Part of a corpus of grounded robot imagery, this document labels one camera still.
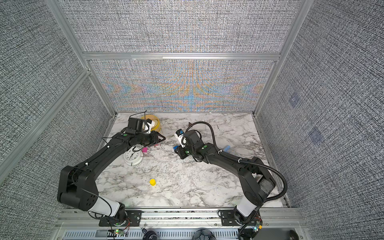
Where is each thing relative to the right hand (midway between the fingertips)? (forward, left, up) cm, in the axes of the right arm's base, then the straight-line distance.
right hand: (177, 148), depth 85 cm
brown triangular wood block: (+28, -6, -11) cm, 31 cm away
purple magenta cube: (+7, +23, -12) cm, 27 cm away
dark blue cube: (-2, +1, +4) cm, 4 cm away
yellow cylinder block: (-16, +14, -10) cm, 23 cm away
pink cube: (-4, +10, +9) cm, 14 cm away
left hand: (+3, +8, +5) cm, 9 cm away
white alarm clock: (0, +28, -8) cm, 29 cm away
